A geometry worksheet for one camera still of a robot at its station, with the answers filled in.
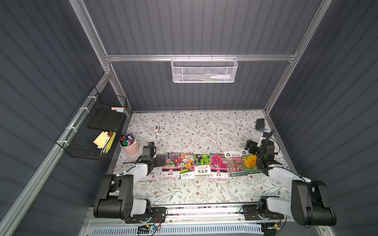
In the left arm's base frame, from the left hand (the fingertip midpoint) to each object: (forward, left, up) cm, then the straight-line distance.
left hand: (156, 159), depth 93 cm
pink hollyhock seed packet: (-7, -39, 0) cm, 40 cm away
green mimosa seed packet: (-4, -29, 0) cm, 29 cm away
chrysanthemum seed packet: (-7, -10, 0) cm, 12 cm away
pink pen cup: (+6, +16, +11) cm, 20 cm away
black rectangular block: (+26, -74, +2) cm, 79 cm away
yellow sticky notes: (-4, +20, +28) cm, 35 cm away
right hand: (+6, -62, +9) cm, 63 cm away
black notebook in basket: (+8, +22, +30) cm, 38 cm away
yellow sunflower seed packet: (-3, -59, +1) cm, 60 cm away
